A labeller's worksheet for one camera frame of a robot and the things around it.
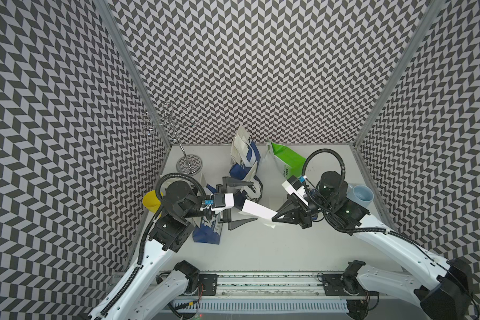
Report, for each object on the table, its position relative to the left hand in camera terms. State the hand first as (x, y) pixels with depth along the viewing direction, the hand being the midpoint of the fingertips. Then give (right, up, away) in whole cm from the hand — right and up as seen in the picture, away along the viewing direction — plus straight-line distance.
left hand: (252, 198), depth 55 cm
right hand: (+7, -8, +3) cm, 11 cm away
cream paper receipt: (+1, -3, +2) cm, 4 cm away
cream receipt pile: (+6, -9, +5) cm, 12 cm away
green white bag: (+21, +9, +46) cm, 51 cm away
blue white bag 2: (-2, +6, +20) cm, 21 cm away
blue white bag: (-16, -16, +20) cm, 31 cm away
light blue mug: (+54, -6, +42) cm, 69 cm away
